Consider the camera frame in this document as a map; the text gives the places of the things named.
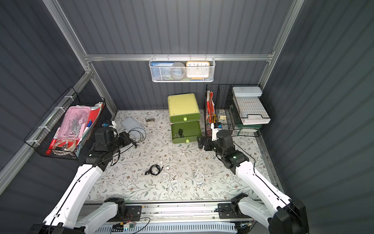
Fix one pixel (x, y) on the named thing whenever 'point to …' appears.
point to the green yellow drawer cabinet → (184, 114)
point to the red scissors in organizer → (210, 106)
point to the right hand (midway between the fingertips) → (208, 136)
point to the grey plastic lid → (133, 126)
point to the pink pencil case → (75, 123)
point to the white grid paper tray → (249, 105)
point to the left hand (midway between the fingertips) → (128, 134)
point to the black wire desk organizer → (225, 112)
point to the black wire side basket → (44, 139)
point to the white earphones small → (167, 167)
